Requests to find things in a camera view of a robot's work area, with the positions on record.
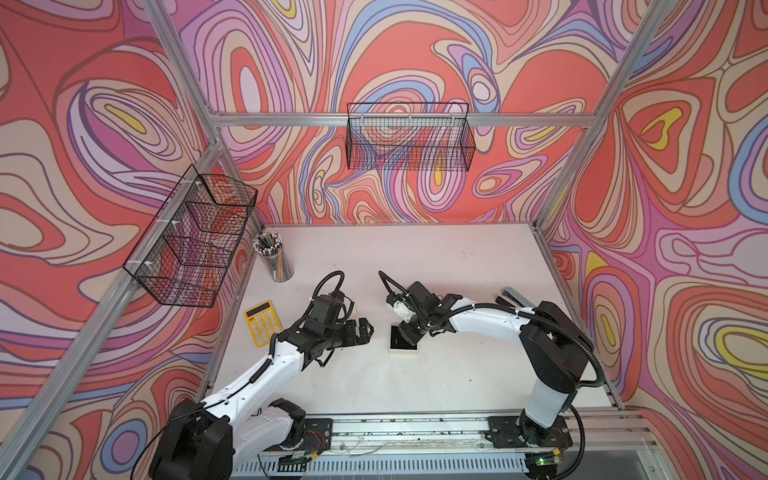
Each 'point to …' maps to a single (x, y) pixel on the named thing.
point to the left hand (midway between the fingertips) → (364, 332)
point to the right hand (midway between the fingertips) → (407, 338)
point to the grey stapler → (512, 294)
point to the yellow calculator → (263, 323)
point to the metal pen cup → (269, 247)
